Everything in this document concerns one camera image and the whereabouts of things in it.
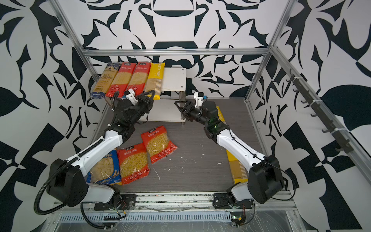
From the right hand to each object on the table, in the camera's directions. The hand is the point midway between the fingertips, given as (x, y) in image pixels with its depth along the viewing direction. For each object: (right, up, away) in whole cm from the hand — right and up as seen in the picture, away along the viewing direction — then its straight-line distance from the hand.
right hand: (176, 105), depth 71 cm
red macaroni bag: (-13, -23, +21) cm, 34 cm away
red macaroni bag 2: (-25, -32, +13) cm, 43 cm away
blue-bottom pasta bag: (-39, -37, +10) cm, 54 cm away
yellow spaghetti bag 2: (+35, -38, +12) cm, 53 cm away
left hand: (-11, +9, +1) cm, 14 cm away
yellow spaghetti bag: (-12, +15, +9) cm, 21 cm away
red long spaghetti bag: (-30, +14, +9) cm, 34 cm away
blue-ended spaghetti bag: (-39, +19, +12) cm, 45 cm away
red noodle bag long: (-21, +14, +9) cm, 27 cm away
